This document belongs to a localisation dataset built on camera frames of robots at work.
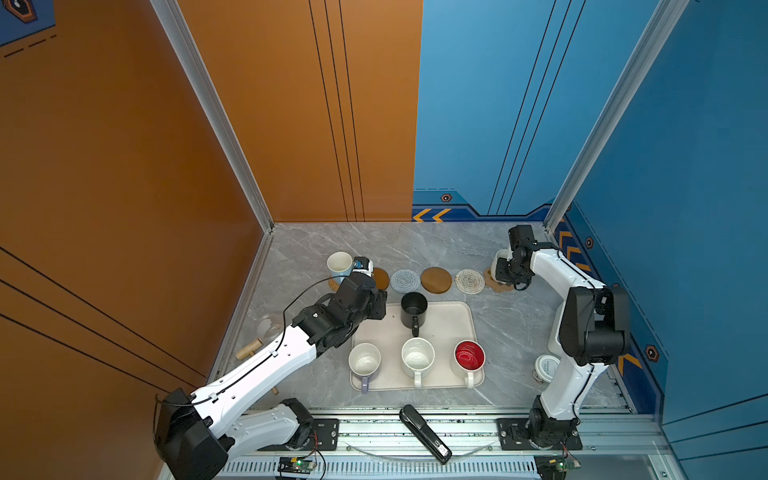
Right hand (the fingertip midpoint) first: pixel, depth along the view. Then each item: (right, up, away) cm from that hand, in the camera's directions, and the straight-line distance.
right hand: (502, 275), depth 97 cm
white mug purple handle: (-44, -23, -14) cm, 51 cm away
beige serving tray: (-18, -15, -4) cm, 24 cm away
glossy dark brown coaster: (-40, -2, +6) cm, 40 cm away
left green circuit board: (-59, -43, -26) cm, 77 cm away
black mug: (-29, -9, -5) cm, 31 cm away
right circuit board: (+3, -43, -27) cm, 51 cm away
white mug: (-29, -23, -12) cm, 39 cm away
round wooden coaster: (-21, -2, +6) cm, 22 cm away
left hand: (-38, -3, -20) cm, 43 cm away
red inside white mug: (-14, -22, -12) cm, 29 cm away
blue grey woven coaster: (-31, -2, +6) cm, 32 cm away
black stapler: (-28, -35, -26) cm, 52 cm away
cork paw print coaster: (0, -4, +6) cm, 7 cm away
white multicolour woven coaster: (-9, -2, +6) cm, 11 cm away
